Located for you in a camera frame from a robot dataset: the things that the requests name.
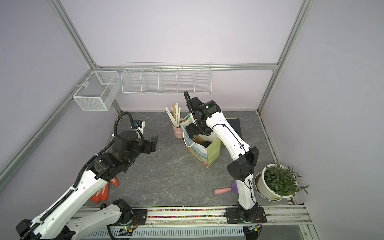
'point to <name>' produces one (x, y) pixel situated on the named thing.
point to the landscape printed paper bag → (206, 147)
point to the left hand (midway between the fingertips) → (149, 138)
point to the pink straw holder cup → (178, 131)
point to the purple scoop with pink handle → (234, 188)
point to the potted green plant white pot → (276, 181)
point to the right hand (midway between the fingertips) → (198, 133)
